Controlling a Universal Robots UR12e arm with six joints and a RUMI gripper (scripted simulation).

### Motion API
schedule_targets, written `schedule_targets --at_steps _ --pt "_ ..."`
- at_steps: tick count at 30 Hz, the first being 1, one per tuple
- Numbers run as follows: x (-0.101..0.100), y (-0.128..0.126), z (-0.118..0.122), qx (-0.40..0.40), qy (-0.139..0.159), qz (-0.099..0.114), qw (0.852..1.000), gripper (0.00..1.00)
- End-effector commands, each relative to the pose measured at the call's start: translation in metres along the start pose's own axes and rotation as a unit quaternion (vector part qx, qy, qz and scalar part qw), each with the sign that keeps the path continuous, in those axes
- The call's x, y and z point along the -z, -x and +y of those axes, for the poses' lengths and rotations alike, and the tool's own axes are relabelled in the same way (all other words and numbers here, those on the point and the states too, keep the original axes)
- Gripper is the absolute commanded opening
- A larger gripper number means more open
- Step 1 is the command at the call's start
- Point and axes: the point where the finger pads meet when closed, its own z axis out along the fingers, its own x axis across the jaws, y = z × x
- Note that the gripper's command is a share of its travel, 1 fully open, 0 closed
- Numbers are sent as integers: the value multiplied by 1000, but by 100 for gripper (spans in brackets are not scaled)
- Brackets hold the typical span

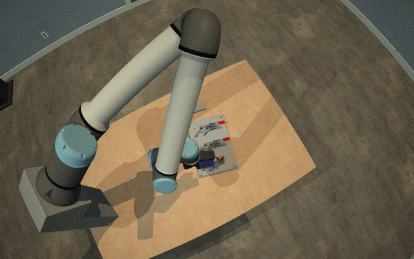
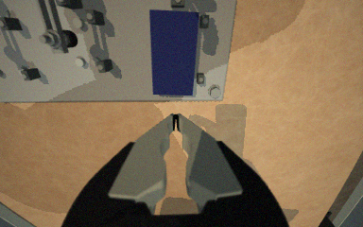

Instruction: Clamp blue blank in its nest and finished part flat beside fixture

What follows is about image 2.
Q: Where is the toggle clamp with red handle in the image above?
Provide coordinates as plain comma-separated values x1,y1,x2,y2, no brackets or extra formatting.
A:
36,0,78,54

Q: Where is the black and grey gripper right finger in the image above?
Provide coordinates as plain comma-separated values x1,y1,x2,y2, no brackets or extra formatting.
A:
176,113,289,227

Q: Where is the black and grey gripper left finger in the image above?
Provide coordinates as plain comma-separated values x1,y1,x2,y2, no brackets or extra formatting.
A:
61,113,176,227

